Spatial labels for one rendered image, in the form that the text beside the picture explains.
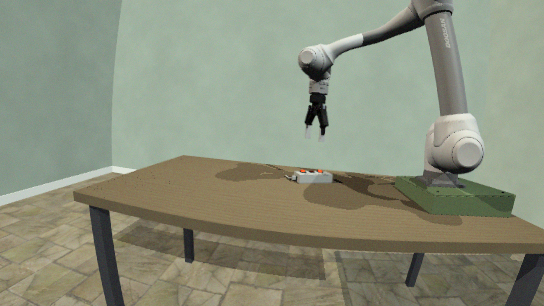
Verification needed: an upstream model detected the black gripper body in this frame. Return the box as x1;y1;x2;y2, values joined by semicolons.
310;95;326;115

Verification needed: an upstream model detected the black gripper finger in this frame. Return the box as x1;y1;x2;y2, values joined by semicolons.
314;105;329;142
304;105;316;139

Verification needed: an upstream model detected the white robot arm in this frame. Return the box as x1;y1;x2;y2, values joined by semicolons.
298;0;485;188

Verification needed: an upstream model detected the white power strip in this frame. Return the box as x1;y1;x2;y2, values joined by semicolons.
287;170;333;184

